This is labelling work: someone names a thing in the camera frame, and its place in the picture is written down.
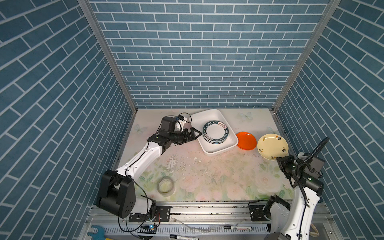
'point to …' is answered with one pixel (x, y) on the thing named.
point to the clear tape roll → (165, 186)
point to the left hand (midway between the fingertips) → (196, 135)
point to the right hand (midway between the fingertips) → (276, 155)
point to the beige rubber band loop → (314, 234)
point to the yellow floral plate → (271, 146)
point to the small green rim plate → (215, 132)
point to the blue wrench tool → (99, 235)
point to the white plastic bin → (199, 118)
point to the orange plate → (246, 141)
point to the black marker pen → (181, 237)
